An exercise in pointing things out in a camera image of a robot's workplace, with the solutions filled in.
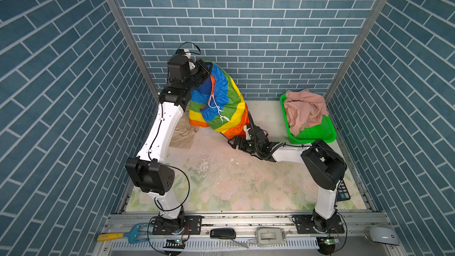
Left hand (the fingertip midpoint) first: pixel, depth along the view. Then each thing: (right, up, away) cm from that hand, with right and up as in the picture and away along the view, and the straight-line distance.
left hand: (214, 62), depth 71 cm
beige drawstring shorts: (-22, -32, +30) cm, 49 cm away
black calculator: (+59, -58, +11) cm, 83 cm away
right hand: (+6, -35, +22) cm, 42 cm away
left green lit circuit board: (-17, -75, +1) cm, 77 cm away
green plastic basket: (+60, -30, +28) cm, 73 cm away
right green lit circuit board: (+46, -75, +1) cm, 88 cm away
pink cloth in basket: (+48, -18, +29) cm, 58 cm away
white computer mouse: (+64, -67, -5) cm, 93 cm away
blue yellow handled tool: (-33, -70, -1) cm, 77 cm away
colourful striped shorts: (0, -15, +13) cm, 20 cm away
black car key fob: (+4, -69, -1) cm, 69 cm away
